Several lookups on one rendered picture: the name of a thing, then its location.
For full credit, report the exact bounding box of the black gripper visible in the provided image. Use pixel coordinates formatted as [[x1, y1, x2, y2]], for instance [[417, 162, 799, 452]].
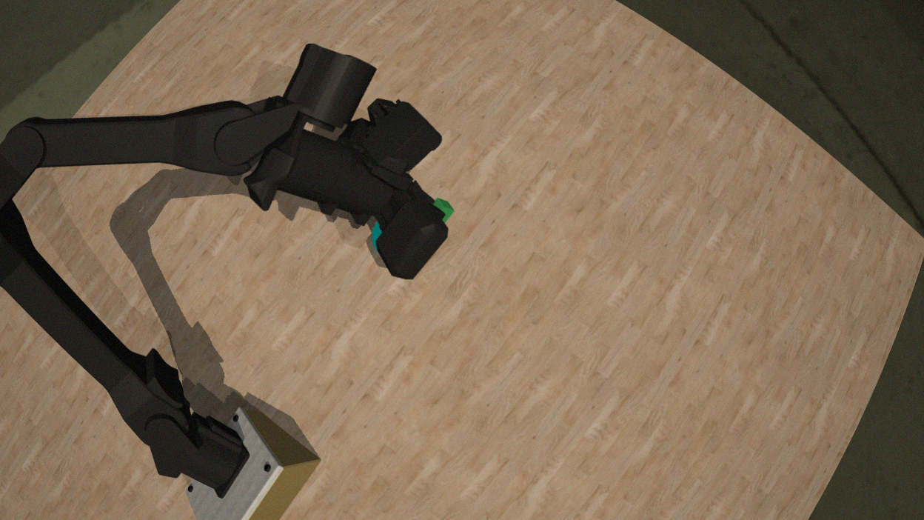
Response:
[[314, 118, 449, 280]]

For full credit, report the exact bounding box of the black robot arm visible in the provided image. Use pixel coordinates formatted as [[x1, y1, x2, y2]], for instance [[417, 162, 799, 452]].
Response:
[[0, 43, 442, 499]]

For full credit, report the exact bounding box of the green rectangular bar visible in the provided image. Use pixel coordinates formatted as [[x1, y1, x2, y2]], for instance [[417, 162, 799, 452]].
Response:
[[433, 198, 455, 223]]

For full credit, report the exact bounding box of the cyan circle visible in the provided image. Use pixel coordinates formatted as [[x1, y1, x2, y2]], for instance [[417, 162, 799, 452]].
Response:
[[372, 222, 382, 250]]

